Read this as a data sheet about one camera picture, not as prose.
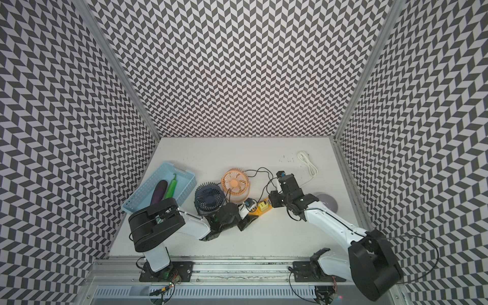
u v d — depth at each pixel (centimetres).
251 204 76
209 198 84
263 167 108
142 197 90
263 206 83
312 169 102
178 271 72
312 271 66
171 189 94
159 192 91
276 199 75
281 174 76
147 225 46
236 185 90
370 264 40
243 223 78
